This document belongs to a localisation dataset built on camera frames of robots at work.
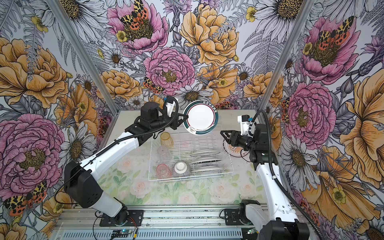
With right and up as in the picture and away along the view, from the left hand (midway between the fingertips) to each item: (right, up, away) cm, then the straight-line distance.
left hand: (187, 120), depth 75 cm
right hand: (+17, -8, -1) cm, 19 cm away
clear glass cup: (-14, -19, +11) cm, 26 cm away
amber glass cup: (-15, -11, +19) cm, 26 cm away
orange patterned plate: (+29, -19, +24) cm, 43 cm away
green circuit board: (-31, -52, -4) cm, 61 cm away
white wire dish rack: (-6, -21, +20) cm, 30 cm away
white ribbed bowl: (-4, -26, +8) cm, 28 cm away
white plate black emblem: (+10, -20, +17) cm, 28 cm away
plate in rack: (+8, -24, -1) cm, 25 cm away
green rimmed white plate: (+8, +2, 0) cm, 8 cm away
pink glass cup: (-14, -29, +11) cm, 34 cm away
